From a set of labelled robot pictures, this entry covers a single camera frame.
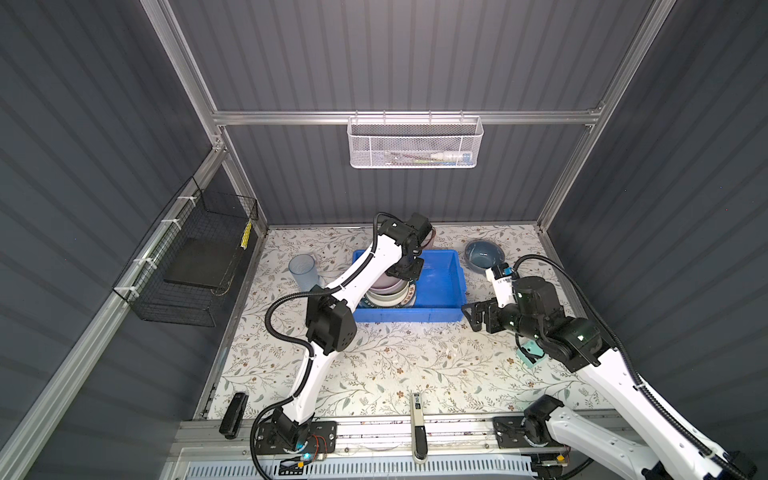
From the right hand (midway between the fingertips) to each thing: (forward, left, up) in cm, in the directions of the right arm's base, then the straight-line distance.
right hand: (481, 305), depth 72 cm
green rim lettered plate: (+11, +31, -17) cm, 37 cm away
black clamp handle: (-22, +62, -17) cm, 68 cm away
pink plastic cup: (+15, +12, +9) cm, 21 cm away
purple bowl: (+10, +23, -6) cm, 26 cm away
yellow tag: (+19, +63, +5) cm, 66 cm away
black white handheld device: (-25, +16, -18) cm, 34 cm away
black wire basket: (+25, +75, +8) cm, 79 cm away
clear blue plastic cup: (+17, +49, -8) cm, 53 cm away
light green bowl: (+11, +24, -16) cm, 31 cm away
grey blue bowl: (+32, -10, -20) cm, 39 cm away
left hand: (+15, +17, -8) cm, 24 cm away
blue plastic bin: (+18, +6, -22) cm, 29 cm away
